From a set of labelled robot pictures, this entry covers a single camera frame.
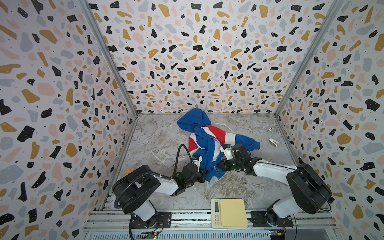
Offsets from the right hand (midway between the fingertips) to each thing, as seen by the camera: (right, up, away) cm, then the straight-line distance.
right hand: (214, 163), depth 86 cm
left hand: (-3, -4, -1) cm, 5 cm away
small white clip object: (+42, +10, +17) cm, 46 cm away
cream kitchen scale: (+6, -22, -12) cm, 26 cm away
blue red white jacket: (-5, +12, +7) cm, 15 cm away
